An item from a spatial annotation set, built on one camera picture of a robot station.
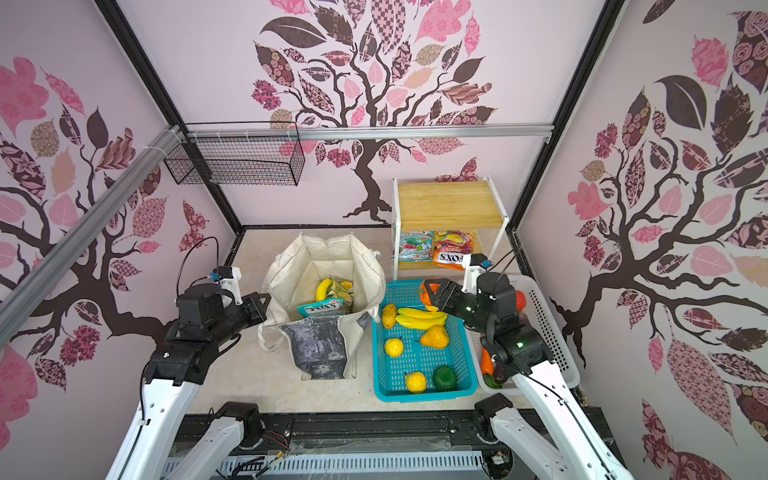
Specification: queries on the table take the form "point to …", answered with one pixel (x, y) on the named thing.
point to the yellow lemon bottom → (416, 382)
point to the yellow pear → (435, 337)
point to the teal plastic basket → (417, 352)
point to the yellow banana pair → (420, 319)
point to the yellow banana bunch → (321, 292)
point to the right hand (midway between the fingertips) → (432, 282)
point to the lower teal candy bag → (416, 246)
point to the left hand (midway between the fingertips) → (271, 301)
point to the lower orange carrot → (487, 364)
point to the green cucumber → (491, 382)
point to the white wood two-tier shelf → (440, 224)
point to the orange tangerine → (424, 293)
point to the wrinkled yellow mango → (389, 314)
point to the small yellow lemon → (394, 347)
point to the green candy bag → (341, 289)
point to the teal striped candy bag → (322, 308)
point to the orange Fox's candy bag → (450, 248)
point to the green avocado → (444, 378)
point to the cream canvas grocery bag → (320, 347)
